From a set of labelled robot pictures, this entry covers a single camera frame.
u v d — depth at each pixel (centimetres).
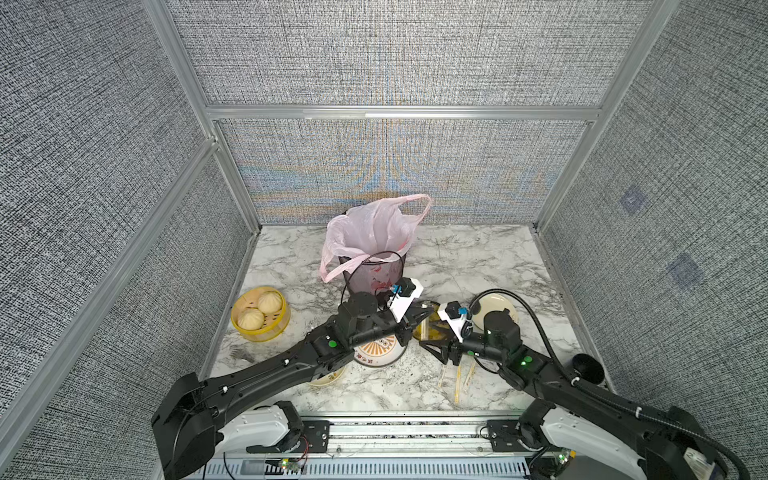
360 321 53
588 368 81
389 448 73
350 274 77
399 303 58
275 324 88
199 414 40
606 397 48
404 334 62
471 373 84
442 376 83
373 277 84
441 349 68
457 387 82
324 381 80
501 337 60
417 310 65
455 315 65
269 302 90
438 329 76
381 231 93
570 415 58
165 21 70
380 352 88
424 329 72
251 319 88
